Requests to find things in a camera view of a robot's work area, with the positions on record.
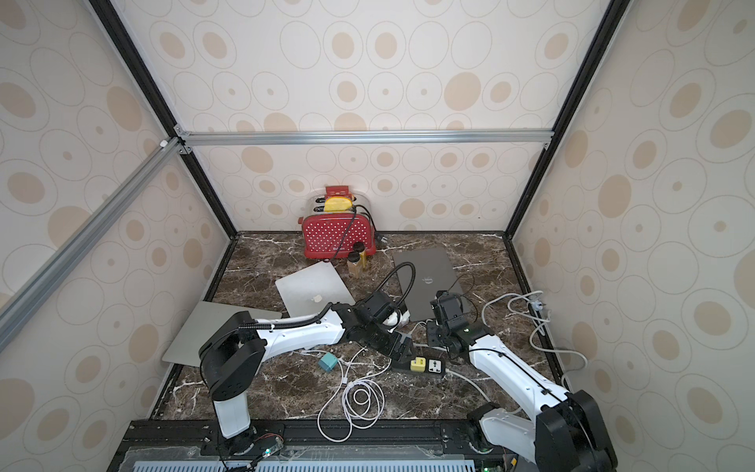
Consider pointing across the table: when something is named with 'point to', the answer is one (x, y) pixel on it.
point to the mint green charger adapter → (328, 362)
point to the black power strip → (434, 365)
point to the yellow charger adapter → (418, 365)
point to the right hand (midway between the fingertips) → (435, 330)
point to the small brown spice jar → (354, 265)
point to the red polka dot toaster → (334, 220)
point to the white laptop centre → (311, 291)
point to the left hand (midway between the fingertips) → (409, 353)
